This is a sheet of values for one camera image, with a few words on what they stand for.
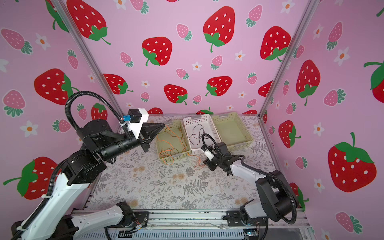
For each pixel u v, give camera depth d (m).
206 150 0.78
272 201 0.43
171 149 0.99
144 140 0.43
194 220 0.75
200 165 0.96
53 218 0.37
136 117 0.39
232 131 1.15
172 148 0.98
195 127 1.13
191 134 1.08
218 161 0.75
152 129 0.47
